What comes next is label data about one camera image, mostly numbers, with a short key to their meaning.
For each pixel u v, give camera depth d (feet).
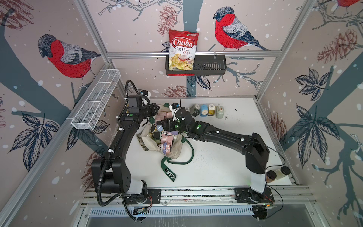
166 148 2.67
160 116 2.81
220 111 3.40
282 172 2.39
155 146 2.56
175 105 2.30
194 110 3.47
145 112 2.27
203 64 3.51
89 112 2.38
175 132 2.29
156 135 2.94
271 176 2.32
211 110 3.50
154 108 2.38
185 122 2.00
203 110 3.42
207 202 2.39
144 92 2.42
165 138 2.92
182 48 2.74
